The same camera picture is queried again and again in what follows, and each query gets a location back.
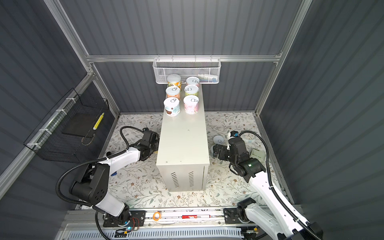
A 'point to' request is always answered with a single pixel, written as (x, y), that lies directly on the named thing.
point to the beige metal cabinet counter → (183, 156)
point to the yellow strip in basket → (97, 122)
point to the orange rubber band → (154, 217)
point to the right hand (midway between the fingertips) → (222, 149)
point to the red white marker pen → (195, 216)
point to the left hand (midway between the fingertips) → (155, 143)
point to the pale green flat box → (261, 155)
